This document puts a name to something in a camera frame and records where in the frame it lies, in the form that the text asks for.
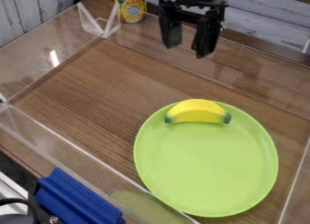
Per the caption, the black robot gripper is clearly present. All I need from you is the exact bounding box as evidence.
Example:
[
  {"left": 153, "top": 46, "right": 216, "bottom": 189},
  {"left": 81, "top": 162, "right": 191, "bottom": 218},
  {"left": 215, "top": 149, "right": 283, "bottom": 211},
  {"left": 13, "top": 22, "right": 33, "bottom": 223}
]
[{"left": 157, "top": 0, "right": 227, "bottom": 59}]

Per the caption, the yellow toy banana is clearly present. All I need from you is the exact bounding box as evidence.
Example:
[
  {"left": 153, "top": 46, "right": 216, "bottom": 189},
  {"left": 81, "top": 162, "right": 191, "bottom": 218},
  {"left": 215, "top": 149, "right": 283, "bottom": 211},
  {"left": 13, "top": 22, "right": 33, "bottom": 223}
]
[{"left": 164, "top": 99, "right": 232, "bottom": 124}]

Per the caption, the green plastic plate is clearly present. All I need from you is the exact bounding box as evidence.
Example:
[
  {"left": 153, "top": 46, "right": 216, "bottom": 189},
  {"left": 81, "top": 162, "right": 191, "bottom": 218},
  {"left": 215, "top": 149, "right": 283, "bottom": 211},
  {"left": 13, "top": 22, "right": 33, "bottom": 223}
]
[{"left": 133, "top": 103, "right": 279, "bottom": 218}]

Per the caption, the yellow labelled tin can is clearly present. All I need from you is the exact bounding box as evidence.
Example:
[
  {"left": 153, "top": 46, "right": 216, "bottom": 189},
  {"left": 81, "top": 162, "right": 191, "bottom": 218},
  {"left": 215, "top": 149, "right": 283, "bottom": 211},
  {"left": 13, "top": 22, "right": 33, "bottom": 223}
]
[{"left": 114, "top": 0, "right": 146, "bottom": 24}]

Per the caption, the blue plastic block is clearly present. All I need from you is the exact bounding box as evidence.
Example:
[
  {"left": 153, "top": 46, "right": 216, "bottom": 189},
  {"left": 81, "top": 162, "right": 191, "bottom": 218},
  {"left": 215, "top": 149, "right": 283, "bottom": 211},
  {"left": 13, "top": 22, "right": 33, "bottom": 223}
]
[{"left": 33, "top": 168, "right": 125, "bottom": 224}]

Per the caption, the clear acrylic corner bracket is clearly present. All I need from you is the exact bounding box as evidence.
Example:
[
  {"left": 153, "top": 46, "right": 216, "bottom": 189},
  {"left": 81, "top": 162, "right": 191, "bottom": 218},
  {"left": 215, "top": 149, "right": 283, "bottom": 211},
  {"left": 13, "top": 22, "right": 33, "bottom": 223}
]
[{"left": 77, "top": 3, "right": 121, "bottom": 39}]

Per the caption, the clear acrylic front wall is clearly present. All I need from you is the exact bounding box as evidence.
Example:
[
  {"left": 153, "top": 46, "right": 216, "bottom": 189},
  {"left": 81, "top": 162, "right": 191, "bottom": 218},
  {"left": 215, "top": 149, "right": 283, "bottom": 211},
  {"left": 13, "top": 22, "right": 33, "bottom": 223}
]
[{"left": 0, "top": 103, "right": 199, "bottom": 224}]

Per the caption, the black cable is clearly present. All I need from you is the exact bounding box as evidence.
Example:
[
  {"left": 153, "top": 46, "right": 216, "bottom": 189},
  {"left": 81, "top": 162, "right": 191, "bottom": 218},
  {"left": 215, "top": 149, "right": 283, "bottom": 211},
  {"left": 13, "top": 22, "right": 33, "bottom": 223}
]
[{"left": 0, "top": 197, "right": 45, "bottom": 224}]

